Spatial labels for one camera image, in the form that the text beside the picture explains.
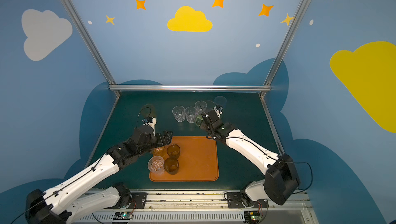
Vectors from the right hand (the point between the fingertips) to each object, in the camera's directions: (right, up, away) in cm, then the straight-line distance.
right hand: (205, 120), depth 84 cm
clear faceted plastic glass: (-28, -25, +2) cm, 38 cm away
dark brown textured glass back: (-18, -18, +3) cm, 26 cm away
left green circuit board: (-39, -43, -13) cm, 60 cm away
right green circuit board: (+22, -44, -13) cm, 51 cm away
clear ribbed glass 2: (-9, +3, +21) cm, 23 cm away
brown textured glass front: (-19, -24, -1) cm, 31 cm away
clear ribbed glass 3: (-3, +8, +24) cm, 25 cm away
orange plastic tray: (-4, -24, +2) cm, 24 cm away
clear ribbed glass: (-18, +4, +21) cm, 28 cm away
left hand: (-19, -7, -7) cm, 21 cm away
